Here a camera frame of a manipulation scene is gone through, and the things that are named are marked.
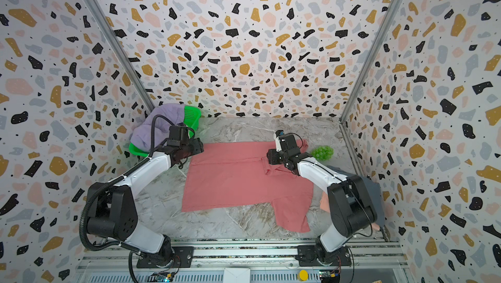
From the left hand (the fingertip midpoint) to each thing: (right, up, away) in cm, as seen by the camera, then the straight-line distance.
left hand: (197, 141), depth 90 cm
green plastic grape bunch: (+62, -6, +11) cm, 63 cm away
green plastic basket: (-12, +14, +27) cm, 33 cm away
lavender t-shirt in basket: (-30, +3, +6) cm, 30 cm away
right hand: (+33, -4, +1) cm, 34 cm away
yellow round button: (+44, -44, -25) cm, 67 cm away
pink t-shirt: (+16, -16, +7) cm, 24 cm away
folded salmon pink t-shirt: (+57, -27, -5) cm, 64 cm away
